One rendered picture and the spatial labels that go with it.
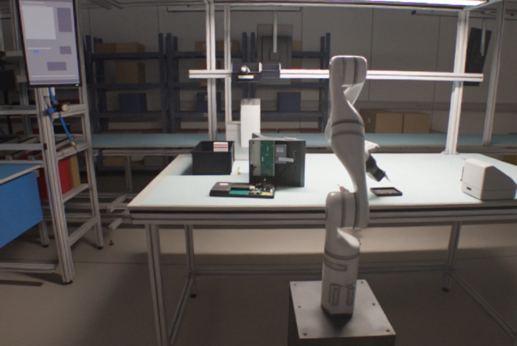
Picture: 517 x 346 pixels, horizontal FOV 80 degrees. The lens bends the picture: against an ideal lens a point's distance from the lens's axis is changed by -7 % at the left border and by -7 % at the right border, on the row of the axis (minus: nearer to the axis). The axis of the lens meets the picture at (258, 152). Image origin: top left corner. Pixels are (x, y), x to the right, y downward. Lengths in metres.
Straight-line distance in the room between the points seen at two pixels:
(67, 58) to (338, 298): 1.87
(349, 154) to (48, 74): 1.78
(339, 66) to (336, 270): 0.56
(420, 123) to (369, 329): 4.28
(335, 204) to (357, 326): 0.32
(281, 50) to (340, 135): 2.37
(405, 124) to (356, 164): 4.10
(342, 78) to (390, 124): 3.88
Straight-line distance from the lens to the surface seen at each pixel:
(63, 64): 2.18
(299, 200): 1.29
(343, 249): 0.86
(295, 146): 1.42
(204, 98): 5.03
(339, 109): 0.92
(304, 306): 0.98
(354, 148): 0.87
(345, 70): 0.99
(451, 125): 2.39
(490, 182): 1.53
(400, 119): 4.90
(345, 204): 0.82
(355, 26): 5.76
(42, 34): 2.17
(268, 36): 3.21
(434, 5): 2.34
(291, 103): 5.04
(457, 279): 2.61
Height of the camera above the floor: 1.45
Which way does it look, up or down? 12 degrees down
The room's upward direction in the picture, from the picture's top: straight up
